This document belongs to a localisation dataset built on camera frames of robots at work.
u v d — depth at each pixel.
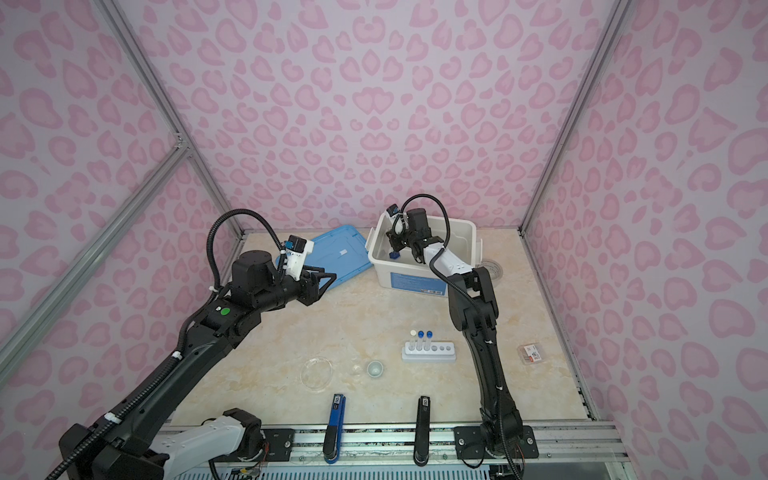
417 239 0.85
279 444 0.73
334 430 0.74
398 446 0.75
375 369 0.85
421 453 0.68
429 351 0.84
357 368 0.85
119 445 0.38
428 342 0.79
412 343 0.82
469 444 0.73
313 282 0.64
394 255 1.13
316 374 0.84
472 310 0.60
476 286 0.67
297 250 0.62
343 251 1.13
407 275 0.93
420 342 0.80
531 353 0.86
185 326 0.50
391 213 0.93
